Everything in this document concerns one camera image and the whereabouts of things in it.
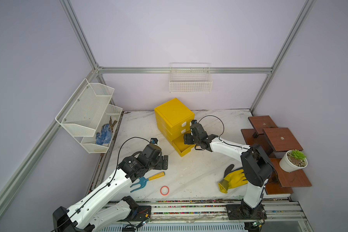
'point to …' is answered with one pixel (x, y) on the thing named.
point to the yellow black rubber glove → (232, 179)
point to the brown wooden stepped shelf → (276, 141)
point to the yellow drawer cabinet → (172, 119)
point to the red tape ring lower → (161, 191)
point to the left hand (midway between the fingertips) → (158, 162)
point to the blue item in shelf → (105, 137)
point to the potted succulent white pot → (293, 160)
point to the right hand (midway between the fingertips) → (189, 138)
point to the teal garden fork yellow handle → (143, 180)
